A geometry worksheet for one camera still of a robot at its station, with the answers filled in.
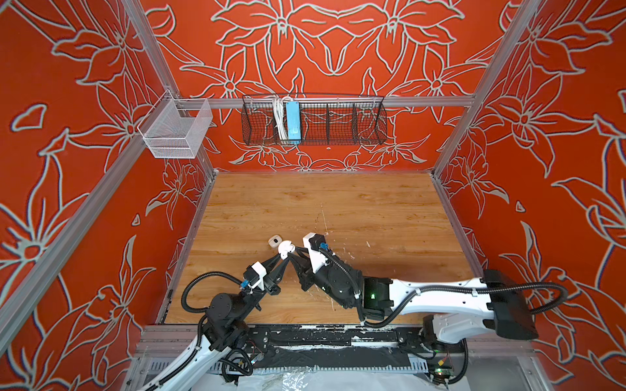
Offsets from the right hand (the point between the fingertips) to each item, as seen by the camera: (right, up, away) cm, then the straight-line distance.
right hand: (286, 254), depth 63 cm
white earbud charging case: (-8, -2, +31) cm, 32 cm away
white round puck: (-1, +2, +1) cm, 2 cm away
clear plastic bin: (-47, +42, +30) cm, 70 cm away
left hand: (-1, -1, +2) cm, 2 cm away
